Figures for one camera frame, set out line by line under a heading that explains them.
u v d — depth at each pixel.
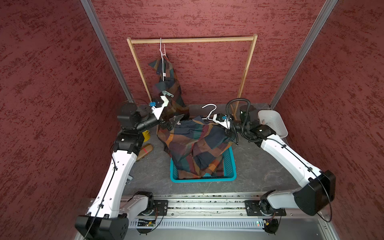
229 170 0.81
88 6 0.71
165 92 0.70
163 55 0.81
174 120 0.56
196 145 0.75
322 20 0.76
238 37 0.67
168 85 0.75
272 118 1.13
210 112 0.62
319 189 0.39
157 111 0.52
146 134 0.95
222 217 0.74
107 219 0.36
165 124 0.56
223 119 0.61
